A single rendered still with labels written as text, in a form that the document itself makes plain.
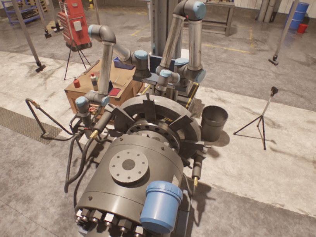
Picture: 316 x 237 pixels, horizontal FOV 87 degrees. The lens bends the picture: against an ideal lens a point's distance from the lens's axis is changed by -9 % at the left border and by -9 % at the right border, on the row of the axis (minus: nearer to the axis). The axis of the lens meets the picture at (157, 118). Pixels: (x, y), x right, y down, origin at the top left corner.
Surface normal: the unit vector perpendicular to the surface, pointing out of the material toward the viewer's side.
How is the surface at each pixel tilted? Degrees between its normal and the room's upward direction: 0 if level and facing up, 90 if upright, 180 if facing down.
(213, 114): 87
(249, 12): 90
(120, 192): 1
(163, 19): 90
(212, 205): 0
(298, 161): 0
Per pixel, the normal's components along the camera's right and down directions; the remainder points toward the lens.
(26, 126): 0.00, -0.74
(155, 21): -0.40, 0.62
